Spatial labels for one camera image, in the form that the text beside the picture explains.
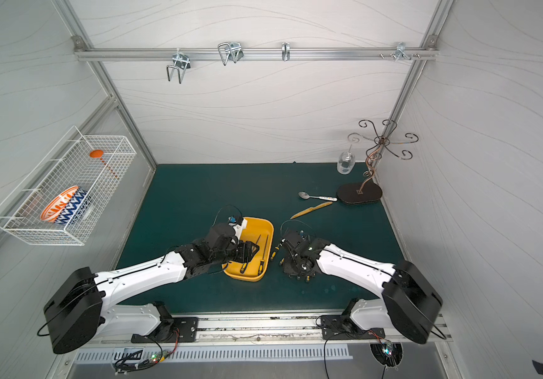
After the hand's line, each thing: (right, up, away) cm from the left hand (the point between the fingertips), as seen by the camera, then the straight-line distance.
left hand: (256, 249), depth 80 cm
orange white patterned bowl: (-52, +16, -16) cm, 57 cm away
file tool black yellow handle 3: (+6, -4, +9) cm, 12 cm away
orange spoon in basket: (-54, +33, -1) cm, 64 cm away
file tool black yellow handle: (-5, -8, +6) cm, 11 cm away
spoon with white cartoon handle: (+21, +17, +27) cm, 38 cm away
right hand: (+12, -7, +3) cm, 14 cm away
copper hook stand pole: (+41, +33, 0) cm, 53 cm away
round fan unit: (+42, -30, -8) cm, 53 cm away
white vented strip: (-25, -28, -12) cm, 39 cm away
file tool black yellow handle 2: (+2, -7, +7) cm, 10 cm away
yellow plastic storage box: (+1, +3, +15) cm, 16 cm away
